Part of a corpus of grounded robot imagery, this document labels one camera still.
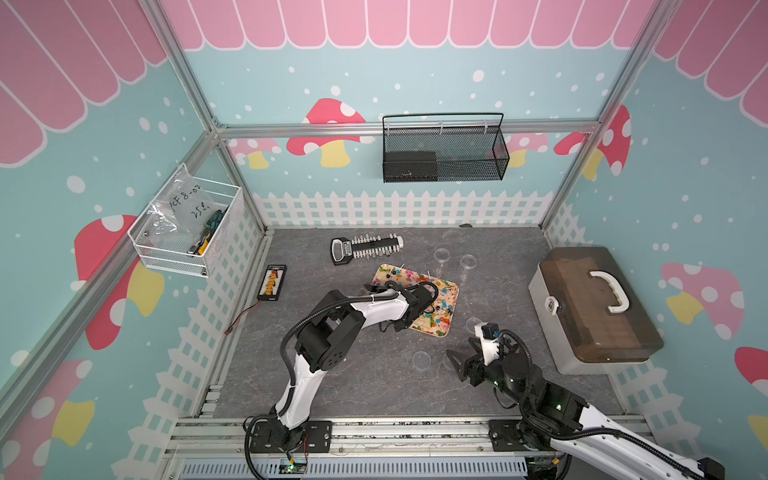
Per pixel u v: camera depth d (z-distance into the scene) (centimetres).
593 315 85
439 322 94
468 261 97
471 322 94
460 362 70
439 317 95
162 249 60
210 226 74
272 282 103
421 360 88
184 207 71
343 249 113
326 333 55
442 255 100
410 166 94
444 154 92
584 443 55
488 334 66
